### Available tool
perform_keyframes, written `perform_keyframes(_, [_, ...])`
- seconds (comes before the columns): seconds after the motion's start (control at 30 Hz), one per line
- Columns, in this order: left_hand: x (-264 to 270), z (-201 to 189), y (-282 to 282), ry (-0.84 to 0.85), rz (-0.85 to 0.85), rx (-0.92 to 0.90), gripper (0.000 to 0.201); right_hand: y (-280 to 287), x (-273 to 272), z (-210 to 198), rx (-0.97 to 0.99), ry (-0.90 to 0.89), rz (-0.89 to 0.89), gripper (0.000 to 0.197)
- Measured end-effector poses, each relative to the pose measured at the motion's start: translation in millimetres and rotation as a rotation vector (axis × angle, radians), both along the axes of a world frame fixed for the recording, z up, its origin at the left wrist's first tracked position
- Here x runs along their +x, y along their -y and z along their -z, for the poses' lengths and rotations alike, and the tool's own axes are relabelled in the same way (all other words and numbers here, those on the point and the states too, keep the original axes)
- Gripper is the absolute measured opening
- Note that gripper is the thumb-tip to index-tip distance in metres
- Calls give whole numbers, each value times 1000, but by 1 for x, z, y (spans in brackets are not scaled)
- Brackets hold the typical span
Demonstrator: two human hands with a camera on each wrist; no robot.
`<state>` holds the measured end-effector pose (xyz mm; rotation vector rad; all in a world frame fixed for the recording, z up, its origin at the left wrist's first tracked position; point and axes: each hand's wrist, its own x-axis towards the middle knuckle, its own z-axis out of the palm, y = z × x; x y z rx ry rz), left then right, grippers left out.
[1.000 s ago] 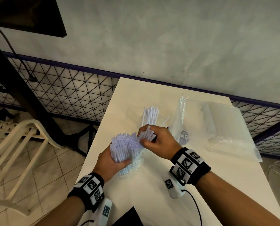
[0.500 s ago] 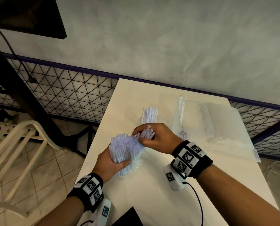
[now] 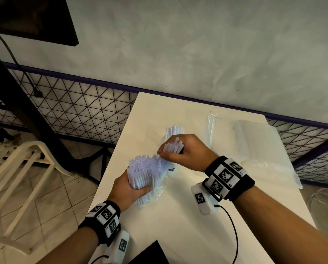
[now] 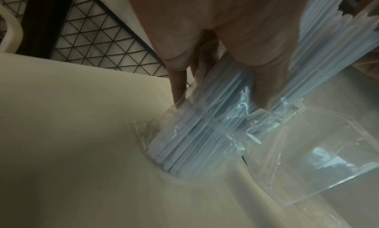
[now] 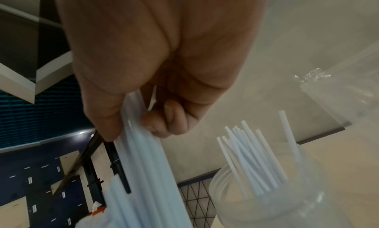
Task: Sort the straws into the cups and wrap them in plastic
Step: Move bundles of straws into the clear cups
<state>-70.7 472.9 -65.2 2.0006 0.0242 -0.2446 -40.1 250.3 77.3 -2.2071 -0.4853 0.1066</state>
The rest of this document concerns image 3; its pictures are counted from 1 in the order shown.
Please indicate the person's left forearm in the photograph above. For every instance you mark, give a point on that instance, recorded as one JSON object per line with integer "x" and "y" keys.
{"x": 70, "y": 250}

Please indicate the bundle of white straws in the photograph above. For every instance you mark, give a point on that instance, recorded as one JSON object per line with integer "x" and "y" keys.
{"x": 142, "y": 170}

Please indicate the cluster of white straws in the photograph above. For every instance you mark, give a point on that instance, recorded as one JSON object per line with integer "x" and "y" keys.
{"x": 172, "y": 131}

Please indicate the person's right hand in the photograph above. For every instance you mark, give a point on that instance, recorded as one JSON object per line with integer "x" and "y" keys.
{"x": 194, "y": 153}

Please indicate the person's right forearm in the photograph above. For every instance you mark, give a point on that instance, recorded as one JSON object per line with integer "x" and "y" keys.
{"x": 285, "y": 228}

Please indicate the dark wooden post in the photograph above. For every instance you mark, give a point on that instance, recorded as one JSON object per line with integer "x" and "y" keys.
{"x": 23, "y": 107}

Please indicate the handful of white straws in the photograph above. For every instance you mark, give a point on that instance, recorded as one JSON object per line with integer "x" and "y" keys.
{"x": 172, "y": 147}

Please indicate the pack of straws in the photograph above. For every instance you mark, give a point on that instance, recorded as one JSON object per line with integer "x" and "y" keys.
{"x": 265, "y": 151}

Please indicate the black wall television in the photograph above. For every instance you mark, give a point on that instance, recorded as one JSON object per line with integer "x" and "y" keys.
{"x": 29, "y": 19}

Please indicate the clear acrylic sign stand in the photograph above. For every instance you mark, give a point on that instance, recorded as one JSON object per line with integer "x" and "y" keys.
{"x": 212, "y": 126}

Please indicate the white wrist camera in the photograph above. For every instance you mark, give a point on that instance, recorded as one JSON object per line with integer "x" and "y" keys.
{"x": 121, "y": 247}
{"x": 203, "y": 202}

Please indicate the black flat object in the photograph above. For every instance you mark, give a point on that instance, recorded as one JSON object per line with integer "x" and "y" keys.
{"x": 150, "y": 255}

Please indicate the clear plastic bag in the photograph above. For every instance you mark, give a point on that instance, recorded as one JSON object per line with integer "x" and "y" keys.
{"x": 159, "y": 193}

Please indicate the white plastic chair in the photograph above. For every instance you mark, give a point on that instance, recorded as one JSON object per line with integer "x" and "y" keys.
{"x": 34, "y": 147}

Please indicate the person's left hand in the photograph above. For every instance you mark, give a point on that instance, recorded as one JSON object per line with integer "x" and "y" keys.
{"x": 122, "y": 192}

